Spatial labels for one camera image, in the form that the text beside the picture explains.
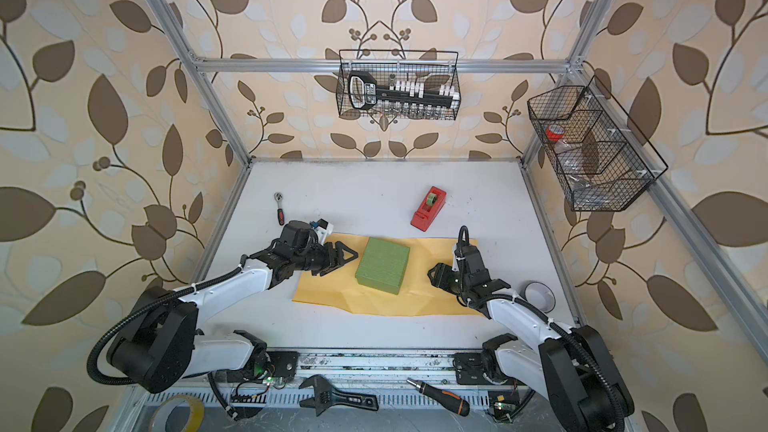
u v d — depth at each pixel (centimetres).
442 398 69
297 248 69
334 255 76
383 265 85
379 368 75
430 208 100
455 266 79
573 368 41
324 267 77
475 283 67
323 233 81
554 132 89
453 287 79
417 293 87
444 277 79
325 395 71
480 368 73
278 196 108
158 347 42
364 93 85
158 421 65
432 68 91
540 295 85
